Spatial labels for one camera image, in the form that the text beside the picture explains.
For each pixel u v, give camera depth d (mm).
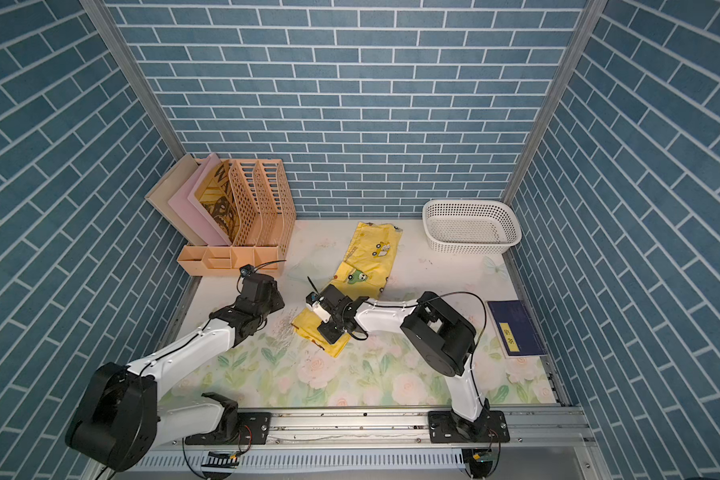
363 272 1025
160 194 866
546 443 721
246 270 773
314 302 823
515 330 906
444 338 503
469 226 1192
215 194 978
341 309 722
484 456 708
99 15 700
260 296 681
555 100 853
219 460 722
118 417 404
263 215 1234
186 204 872
